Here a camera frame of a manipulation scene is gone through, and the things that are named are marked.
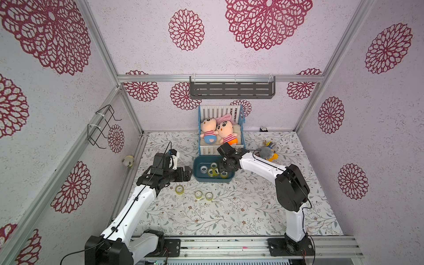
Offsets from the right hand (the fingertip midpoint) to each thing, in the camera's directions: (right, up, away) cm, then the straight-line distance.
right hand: (227, 167), depth 94 cm
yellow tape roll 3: (-10, -16, -4) cm, 19 cm away
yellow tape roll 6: (-6, -3, +3) cm, 8 cm away
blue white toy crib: (-9, +35, +15) cm, 39 cm away
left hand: (-22, -1, -12) cm, 26 cm away
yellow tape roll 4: (-8, 0, +6) cm, 10 cm away
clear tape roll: (-14, -2, +6) cm, 15 cm away
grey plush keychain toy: (+26, +8, +9) cm, 28 cm away
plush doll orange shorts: (0, +22, +9) cm, 24 cm away
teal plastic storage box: (-16, +3, +8) cm, 18 cm away
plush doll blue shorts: (-10, +25, +12) cm, 29 cm away
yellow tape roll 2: (-16, -14, -4) cm, 22 cm away
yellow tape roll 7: (-1, -5, +3) cm, 6 cm away
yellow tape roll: (-27, -12, -2) cm, 30 cm away
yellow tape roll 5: (-10, -4, +3) cm, 11 cm away
